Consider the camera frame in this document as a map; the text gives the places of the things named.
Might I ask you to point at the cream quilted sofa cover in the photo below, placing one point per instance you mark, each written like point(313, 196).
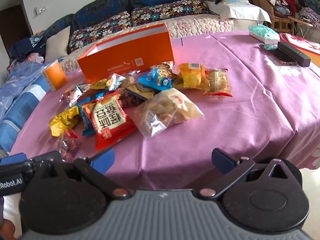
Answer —
point(200, 27)

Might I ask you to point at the beige pillow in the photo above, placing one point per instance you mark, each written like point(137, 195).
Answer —
point(58, 45)

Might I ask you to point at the dark blue patterned sofa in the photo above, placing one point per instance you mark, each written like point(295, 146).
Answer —
point(100, 12)

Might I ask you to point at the dark wooden door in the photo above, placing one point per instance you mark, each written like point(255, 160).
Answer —
point(12, 25)

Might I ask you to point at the red snack bag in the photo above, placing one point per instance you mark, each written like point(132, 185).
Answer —
point(110, 122)

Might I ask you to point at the blue cookie packet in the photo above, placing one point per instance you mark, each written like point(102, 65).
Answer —
point(156, 78)

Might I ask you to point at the orange cardboard box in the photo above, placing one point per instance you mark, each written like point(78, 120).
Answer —
point(127, 55)

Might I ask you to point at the orange cup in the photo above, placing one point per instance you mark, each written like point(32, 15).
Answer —
point(56, 76)

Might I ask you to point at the clear nut packet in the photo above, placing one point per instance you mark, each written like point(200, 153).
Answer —
point(131, 78)

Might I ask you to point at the long black box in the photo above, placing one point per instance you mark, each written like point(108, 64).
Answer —
point(295, 53)

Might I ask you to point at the small red foil packet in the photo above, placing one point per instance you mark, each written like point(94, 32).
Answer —
point(68, 146)

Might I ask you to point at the silver red snack packet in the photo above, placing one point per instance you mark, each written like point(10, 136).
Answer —
point(75, 95)

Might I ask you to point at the blue striped sheet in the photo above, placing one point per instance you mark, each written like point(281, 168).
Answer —
point(17, 115)

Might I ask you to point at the wicker chair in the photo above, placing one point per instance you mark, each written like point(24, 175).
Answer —
point(280, 20)

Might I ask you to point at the dark red snack packet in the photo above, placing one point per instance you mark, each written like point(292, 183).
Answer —
point(128, 100)

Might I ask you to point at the wall switch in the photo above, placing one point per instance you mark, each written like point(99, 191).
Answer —
point(40, 10)

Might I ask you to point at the white paper bundle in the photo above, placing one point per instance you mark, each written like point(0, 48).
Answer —
point(240, 11)

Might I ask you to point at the clear bag of pastries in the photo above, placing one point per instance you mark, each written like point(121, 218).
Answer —
point(167, 110)

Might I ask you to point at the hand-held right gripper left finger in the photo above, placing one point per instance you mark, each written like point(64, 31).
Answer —
point(103, 162)

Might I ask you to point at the dark phone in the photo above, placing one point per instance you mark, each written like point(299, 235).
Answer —
point(281, 56)

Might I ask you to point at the yellow bread packet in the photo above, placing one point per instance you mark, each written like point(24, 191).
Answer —
point(192, 76)

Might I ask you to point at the clear red-edged cracker packet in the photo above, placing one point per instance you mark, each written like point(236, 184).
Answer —
point(218, 82)

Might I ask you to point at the pile of dark clothes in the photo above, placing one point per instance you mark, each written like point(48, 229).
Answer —
point(25, 47)

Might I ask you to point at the blue plaid blanket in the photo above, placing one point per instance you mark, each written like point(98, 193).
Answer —
point(20, 77)

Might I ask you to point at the floral cushion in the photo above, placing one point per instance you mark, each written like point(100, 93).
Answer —
point(172, 10)
point(100, 32)

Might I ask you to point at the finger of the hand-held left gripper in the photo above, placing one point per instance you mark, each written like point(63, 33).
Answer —
point(45, 158)

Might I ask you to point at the yellow foil snack packet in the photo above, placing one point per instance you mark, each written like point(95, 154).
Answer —
point(62, 121)

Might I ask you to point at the pink tablecloth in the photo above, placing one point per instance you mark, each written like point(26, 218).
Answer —
point(250, 105)

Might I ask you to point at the green tissue pack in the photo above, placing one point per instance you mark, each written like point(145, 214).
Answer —
point(265, 33)

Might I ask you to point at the blue white snack packet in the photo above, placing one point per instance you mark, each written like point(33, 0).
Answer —
point(86, 122)

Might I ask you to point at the silver yellow snack packet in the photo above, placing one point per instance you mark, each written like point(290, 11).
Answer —
point(115, 81)

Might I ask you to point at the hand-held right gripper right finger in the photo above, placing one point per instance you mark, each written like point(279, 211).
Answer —
point(222, 160)

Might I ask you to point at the black gold snack packet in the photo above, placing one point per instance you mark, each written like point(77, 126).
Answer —
point(142, 91)

